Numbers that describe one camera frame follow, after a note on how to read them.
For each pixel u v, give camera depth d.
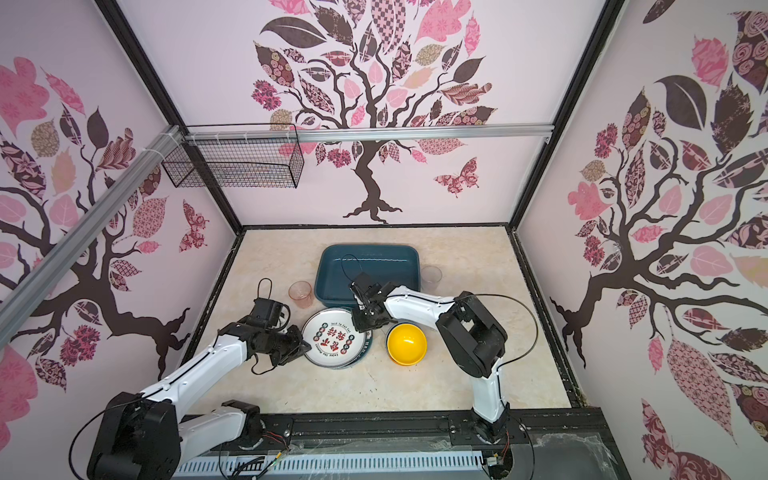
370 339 0.87
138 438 0.43
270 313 0.70
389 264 1.08
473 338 0.49
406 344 0.81
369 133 0.94
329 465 0.70
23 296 0.50
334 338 0.87
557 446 0.72
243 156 0.95
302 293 0.94
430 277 1.00
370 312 0.67
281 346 0.73
